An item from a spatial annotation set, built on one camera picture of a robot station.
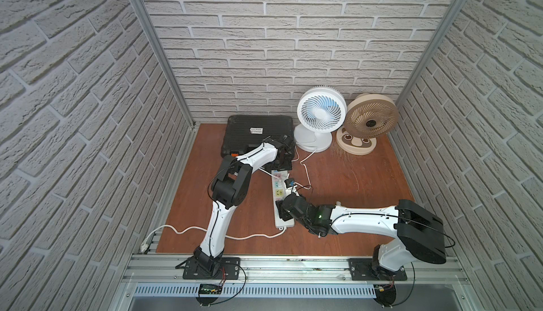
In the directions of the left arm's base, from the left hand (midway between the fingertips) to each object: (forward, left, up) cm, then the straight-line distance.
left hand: (275, 162), depth 102 cm
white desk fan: (+9, -19, +26) cm, 34 cm away
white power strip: (-11, -1, +3) cm, 11 cm away
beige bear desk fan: (+8, -40, +24) cm, 48 cm away
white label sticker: (+16, +11, +7) cm, 20 cm away
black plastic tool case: (+15, +18, +5) cm, 24 cm away
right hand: (-23, -3, +6) cm, 24 cm away
